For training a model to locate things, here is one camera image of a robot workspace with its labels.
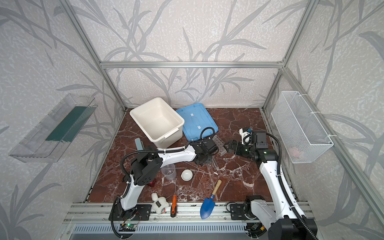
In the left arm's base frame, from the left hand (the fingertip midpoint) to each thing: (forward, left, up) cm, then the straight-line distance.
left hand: (210, 155), depth 92 cm
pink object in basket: (-6, -40, +20) cm, 46 cm away
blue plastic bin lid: (+32, +9, -3) cm, 33 cm away
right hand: (0, -11, +16) cm, 20 cm away
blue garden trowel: (-27, +1, -1) cm, 27 cm away
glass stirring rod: (-10, +6, -1) cm, 12 cm away
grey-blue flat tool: (+6, +46, +2) cm, 46 cm away
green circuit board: (-37, +41, -3) cm, 55 cm away
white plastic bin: (+27, +36, -4) cm, 45 cm away
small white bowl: (-12, +14, 0) cm, 18 cm away
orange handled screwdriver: (-31, +19, +1) cm, 36 cm away
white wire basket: (-6, -36, +34) cm, 50 cm away
